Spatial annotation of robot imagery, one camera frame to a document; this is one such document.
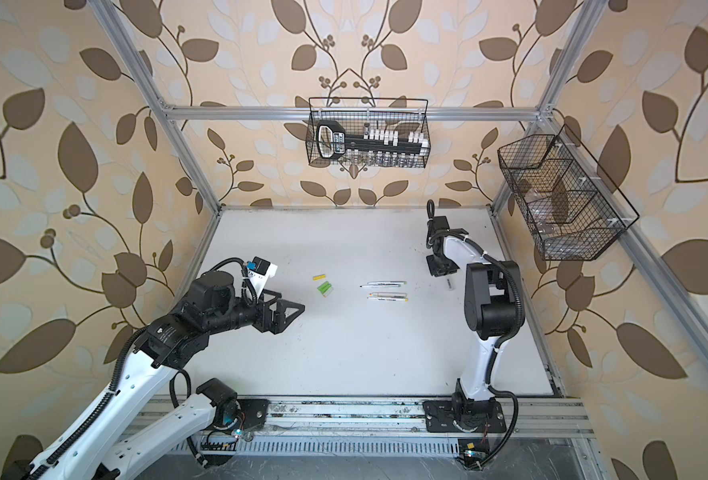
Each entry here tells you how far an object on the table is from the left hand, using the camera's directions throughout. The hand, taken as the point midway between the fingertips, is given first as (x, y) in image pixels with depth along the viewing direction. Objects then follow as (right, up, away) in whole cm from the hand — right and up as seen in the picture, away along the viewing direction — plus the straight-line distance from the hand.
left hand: (293, 301), depth 68 cm
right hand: (+44, +3, +30) cm, 53 cm away
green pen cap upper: (+2, -2, +31) cm, 31 cm away
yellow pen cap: (+2, +1, +34) cm, 34 cm away
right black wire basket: (+68, +21, +5) cm, 72 cm away
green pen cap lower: (+4, -2, +29) cm, 29 cm away
